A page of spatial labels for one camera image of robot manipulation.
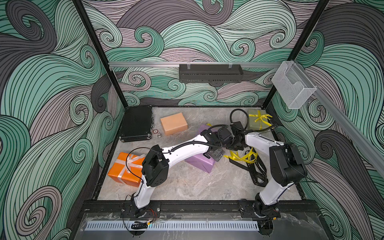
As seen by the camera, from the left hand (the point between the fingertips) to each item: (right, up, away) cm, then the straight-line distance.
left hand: (211, 147), depth 82 cm
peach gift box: (-24, +12, +25) cm, 37 cm away
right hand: (+13, -2, +13) cm, 18 cm away
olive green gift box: (+32, +11, +19) cm, 39 cm away
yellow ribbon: (+25, -8, +8) cm, 27 cm away
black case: (-50, +12, +22) cm, 56 cm away
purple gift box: (-7, -7, -4) cm, 10 cm away
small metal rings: (-37, +7, +22) cm, 43 cm away
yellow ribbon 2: (+39, +17, +22) cm, 48 cm away
